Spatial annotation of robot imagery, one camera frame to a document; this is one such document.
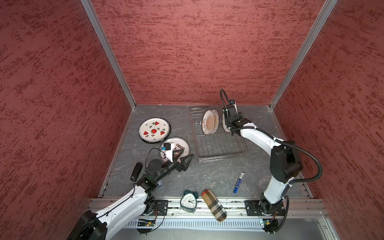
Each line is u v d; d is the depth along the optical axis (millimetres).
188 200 727
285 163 483
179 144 970
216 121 964
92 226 448
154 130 1023
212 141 977
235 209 756
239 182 813
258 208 730
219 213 700
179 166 681
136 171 826
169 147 678
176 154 792
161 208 736
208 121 1004
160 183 800
